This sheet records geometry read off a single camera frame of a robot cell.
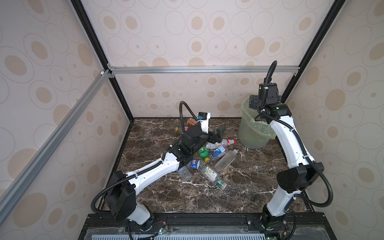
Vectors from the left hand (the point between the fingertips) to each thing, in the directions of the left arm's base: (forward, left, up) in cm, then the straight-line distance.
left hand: (223, 124), depth 69 cm
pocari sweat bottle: (-10, +19, -34) cm, 40 cm away
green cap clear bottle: (-12, +4, -30) cm, 32 cm away
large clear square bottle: (-6, -2, -33) cm, 34 cm away
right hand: (+16, -23, +2) cm, 29 cm away
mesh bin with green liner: (+8, -21, -16) cm, 27 cm away
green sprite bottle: (+3, +8, -31) cm, 32 cm away
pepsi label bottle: (-5, +11, -31) cm, 33 cm away
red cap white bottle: (+10, -6, -31) cm, 33 cm away
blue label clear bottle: (+2, -1, -30) cm, 30 cm away
